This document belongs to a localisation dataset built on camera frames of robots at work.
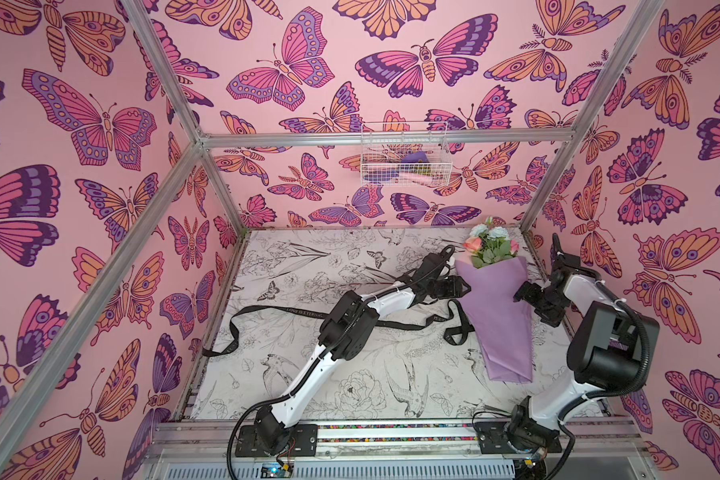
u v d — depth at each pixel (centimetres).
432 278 82
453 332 92
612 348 49
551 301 77
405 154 95
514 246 109
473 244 109
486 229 110
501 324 92
